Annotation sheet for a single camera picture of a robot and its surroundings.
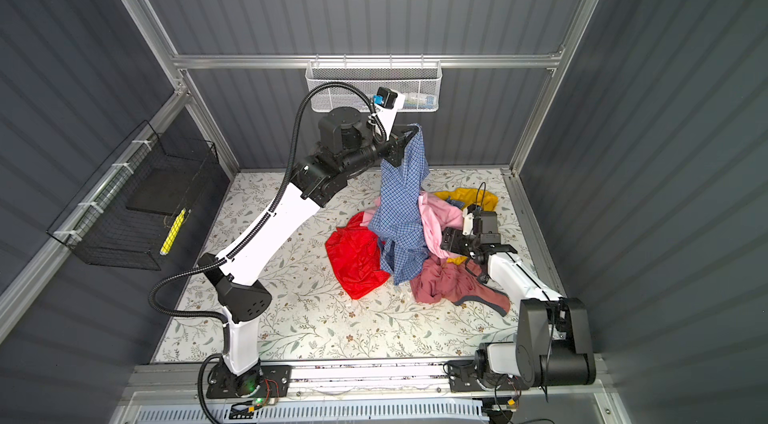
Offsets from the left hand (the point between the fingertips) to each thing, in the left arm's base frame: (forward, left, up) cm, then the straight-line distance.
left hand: (416, 125), depth 64 cm
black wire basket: (-5, +70, -20) cm, 73 cm away
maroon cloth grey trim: (-18, -7, -40) cm, 44 cm away
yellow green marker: (-12, +58, -21) cm, 62 cm away
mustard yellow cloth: (+15, -32, -46) cm, 58 cm away
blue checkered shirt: (-10, +4, -23) cm, 26 cm away
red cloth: (-4, +17, -44) cm, 48 cm away
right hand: (-5, -15, -39) cm, 42 cm away
